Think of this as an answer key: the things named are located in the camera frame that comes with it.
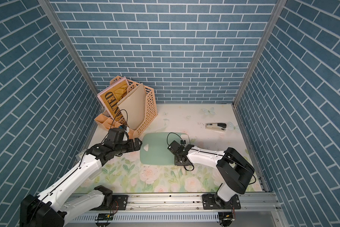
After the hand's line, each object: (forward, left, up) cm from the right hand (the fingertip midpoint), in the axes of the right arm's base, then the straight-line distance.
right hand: (180, 162), depth 88 cm
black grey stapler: (+27, -25, +4) cm, 37 cm away
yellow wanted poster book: (+30, +47, +26) cm, 62 cm away
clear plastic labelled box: (-2, +64, +2) cm, 64 cm away
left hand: (+3, +24, +15) cm, 28 cm away
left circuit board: (-31, +37, -2) cm, 48 cm away
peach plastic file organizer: (+22, +53, +7) cm, 57 cm away
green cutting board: (+7, +18, +2) cm, 19 cm away
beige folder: (+28, +33, +21) cm, 48 cm away
